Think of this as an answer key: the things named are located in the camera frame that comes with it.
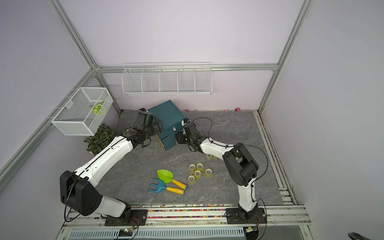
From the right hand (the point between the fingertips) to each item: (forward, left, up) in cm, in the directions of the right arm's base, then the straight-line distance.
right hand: (176, 134), depth 92 cm
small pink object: (+35, -47, -13) cm, 60 cm away
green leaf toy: (+5, +42, +18) cm, 47 cm away
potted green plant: (-7, +38, +9) cm, 40 cm away
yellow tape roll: (-24, -9, -10) cm, 28 cm away
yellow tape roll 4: (-20, -19, -10) cm, 30 cm away
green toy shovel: (-23, +5, -11) cm, 26 cm away
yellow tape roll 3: (-17, -9, -10) cm, 22 cm away
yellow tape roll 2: (-21, -13, -10) cm, 27 cm away
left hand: (-2, +10, +10) cm, 14 cm away
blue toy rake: (-29, +8, -10) cm, 31 cm away
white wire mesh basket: (+5, +51, +15) cm, 53 cm away
